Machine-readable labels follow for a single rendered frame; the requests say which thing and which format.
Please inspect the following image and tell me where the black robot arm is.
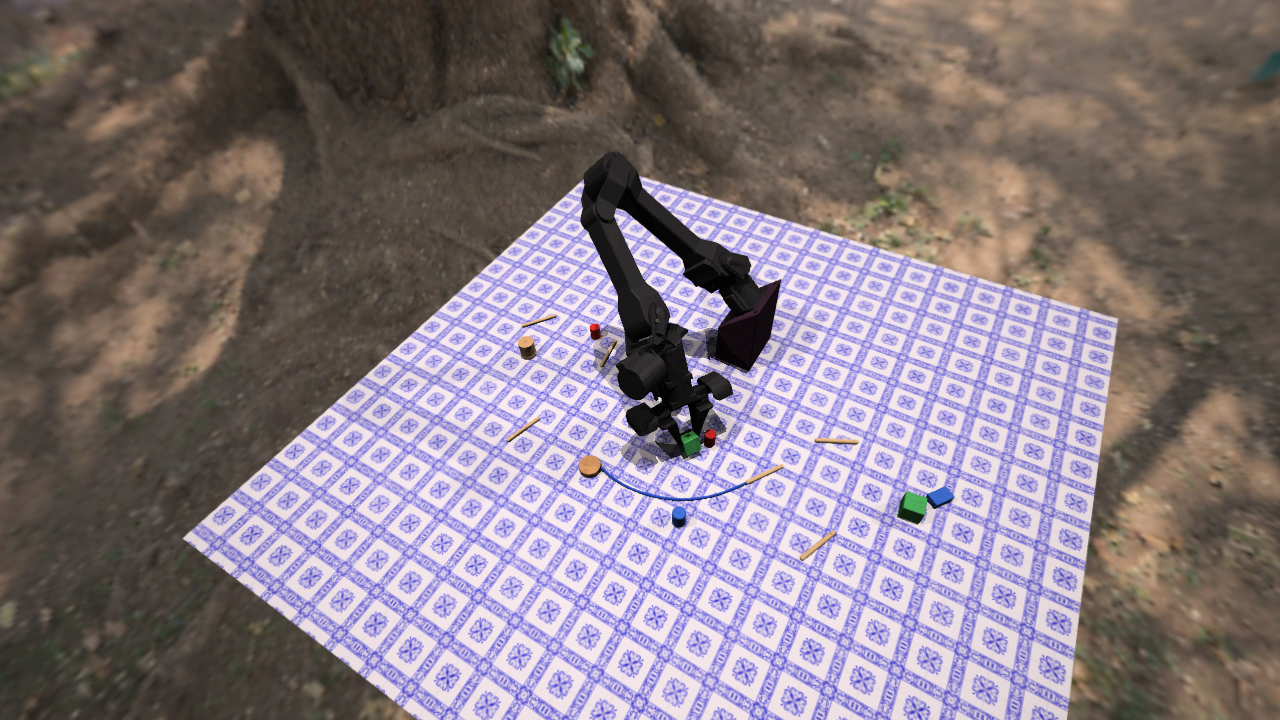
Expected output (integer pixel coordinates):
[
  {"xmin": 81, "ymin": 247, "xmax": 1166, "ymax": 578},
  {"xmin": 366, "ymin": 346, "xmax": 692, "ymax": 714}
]
[{"xmin": 580, "ymin": 151, "xmax": 768, "ymax": 401}]

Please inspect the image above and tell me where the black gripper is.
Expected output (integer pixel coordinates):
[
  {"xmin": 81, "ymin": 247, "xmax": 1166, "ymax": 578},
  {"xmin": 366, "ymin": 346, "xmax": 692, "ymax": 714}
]
[{"xmin": 625, "ymin": 365, "xmax": 733, "ymax": 446}]

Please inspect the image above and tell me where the blue flat block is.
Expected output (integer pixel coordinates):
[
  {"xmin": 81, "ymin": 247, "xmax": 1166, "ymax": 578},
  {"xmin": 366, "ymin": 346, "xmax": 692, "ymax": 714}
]
[{"xmin": 925, "ymin": 487, "xmax": 955, "ymax": 509}]

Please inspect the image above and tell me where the blue cord with wooden stick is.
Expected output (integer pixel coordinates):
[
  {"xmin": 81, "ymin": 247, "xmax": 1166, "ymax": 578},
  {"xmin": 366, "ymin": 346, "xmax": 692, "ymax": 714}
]
[{"xmin": 602, "ymin": 464, "xmax": 783, "ymax": 501}]

